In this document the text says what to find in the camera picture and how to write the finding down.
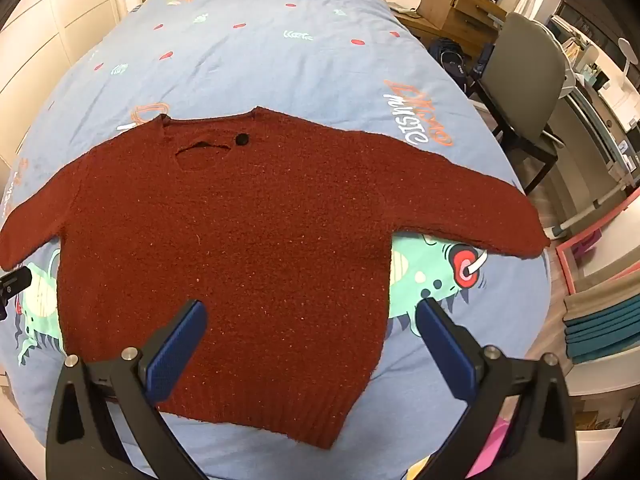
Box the pink cloth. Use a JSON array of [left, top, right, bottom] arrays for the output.
[[467, 420, 508, 480]]

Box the white wardrobe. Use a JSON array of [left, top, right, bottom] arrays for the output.
[[0, 0, 140, 171]]

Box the dark red knit sweater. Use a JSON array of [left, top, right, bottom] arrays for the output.
[[0, 106, 552, 451]]

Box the pink frame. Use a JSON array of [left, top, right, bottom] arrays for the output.
[[556, 227, 607, 295]]

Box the white desk lamp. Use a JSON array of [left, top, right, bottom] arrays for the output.
[[617, 37, 640, 87]]

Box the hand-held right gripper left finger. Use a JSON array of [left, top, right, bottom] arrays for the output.
[[46, 300, 210, 480]]

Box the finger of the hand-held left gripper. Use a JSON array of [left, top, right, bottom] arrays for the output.
[[0, 266, 33, 321]]

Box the wooden desk cabinet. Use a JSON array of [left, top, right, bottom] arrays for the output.
[[390, 0, 512, 56]]

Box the blue printed bed sheet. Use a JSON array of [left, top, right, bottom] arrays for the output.
[[0, 0, 553, 480]]

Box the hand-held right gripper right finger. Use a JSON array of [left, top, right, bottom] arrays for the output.
[[416, 297, 581, 480]]

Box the white pipe rail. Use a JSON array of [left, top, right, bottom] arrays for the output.
[[549, 180, 640, 241]]

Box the stack of teal cloths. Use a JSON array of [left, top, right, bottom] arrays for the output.
[[562, 285, 640, 366]]

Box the grey chair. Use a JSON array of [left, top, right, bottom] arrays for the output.
[[479, 12, 576, 196]]

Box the dark backpack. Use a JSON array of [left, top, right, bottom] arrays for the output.
[[429, 37, 490, 100]]

